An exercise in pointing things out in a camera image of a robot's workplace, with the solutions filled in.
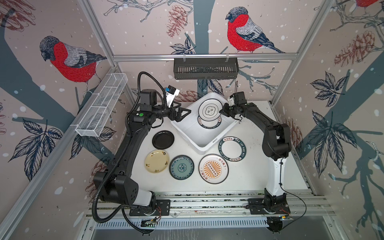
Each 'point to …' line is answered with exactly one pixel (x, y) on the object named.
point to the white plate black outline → (209, 109)
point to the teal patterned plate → (181, 167)
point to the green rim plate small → (209, 125)
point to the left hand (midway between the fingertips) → (184, 107)
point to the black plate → (163, 139)
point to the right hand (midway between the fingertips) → (219, 112)
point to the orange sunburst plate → (213, 168)
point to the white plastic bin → (189, 128)
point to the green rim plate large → (232, 149)
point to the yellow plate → (157, 161)
